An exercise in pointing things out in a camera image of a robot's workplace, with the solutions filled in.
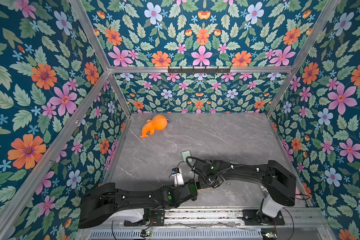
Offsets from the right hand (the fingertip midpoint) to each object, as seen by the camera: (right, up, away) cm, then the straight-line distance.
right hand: (204, 182), depth 83 cm
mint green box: (-11, +14, +12) cm, 21 cm away
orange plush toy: (-31, +35, +21) cm, 51 cm away
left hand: (-6, -1, -2) cm, 7 cm away
